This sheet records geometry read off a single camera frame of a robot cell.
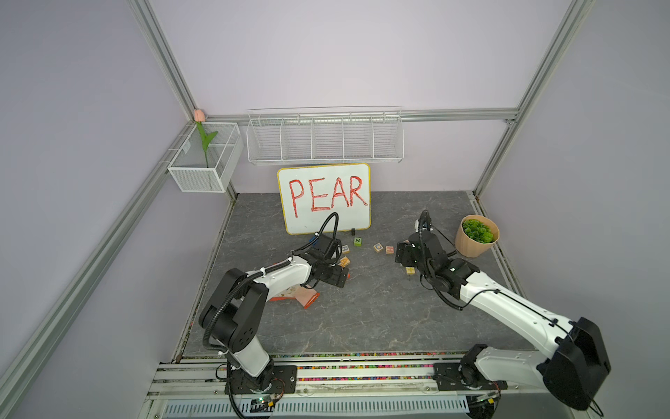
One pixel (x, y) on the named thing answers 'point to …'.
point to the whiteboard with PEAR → (310, 195)
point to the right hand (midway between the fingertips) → (409, 244)
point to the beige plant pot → (468, 247)
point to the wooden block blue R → (345, 250)
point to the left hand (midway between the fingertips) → (335, 275)
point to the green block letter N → (358, 242)
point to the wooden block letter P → (344, 262)
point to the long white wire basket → (326, 134)
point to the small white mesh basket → (189, 170)
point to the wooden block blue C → (378, 247)
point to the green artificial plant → (478, 230)
